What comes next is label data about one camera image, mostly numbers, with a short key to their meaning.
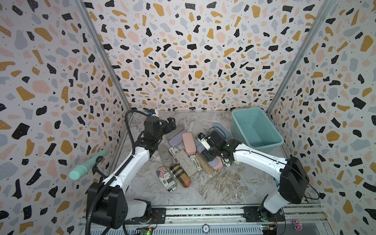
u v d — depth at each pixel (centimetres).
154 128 62
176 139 101
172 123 75
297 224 70
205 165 86
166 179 83
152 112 71
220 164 89
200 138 75
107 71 93
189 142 97
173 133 103
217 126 114
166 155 93
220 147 63
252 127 112
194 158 92
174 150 95
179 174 84
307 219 75
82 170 54
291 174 45
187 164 86
